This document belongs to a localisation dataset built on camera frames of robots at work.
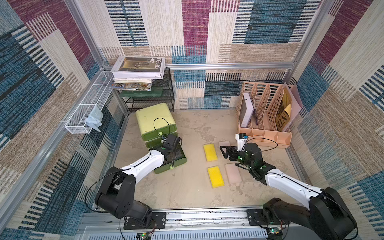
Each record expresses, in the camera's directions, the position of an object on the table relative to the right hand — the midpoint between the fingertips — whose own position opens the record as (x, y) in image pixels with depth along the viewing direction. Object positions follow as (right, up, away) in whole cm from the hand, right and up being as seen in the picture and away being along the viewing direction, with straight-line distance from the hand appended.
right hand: (225, 145), depth 84 cm
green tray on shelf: (-43, +33, +14) cm, 56 cm away
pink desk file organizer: (+32, +23, +31) cm, 50 cm away
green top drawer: (-41, +5, -3) cm, 41 cm away
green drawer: (-38, +1, +2) cm, 38 cm away
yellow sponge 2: (-5, -18, +3) cm, 19 cm away
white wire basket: (-70, +27, -2) cm, 75 cm away
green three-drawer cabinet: (-38, +12, -7) cm, 40 cm away
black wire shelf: (-34, +31, +12) cm, 48 cm away
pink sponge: (+5, -16, +2) cm, 17 cm away
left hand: (-28, -5, +6) cm, 29 cm away
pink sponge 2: (+3, -1, +15) cm, 15 cm away
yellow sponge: (-7, -6, +11) cm, 15 cm away
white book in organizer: (+18, +20, +12) cm, 29 cm away
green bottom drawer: (-25, -8, +3) cm, 27 cm away
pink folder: (+38, +23, -2) cm, 44 cm away
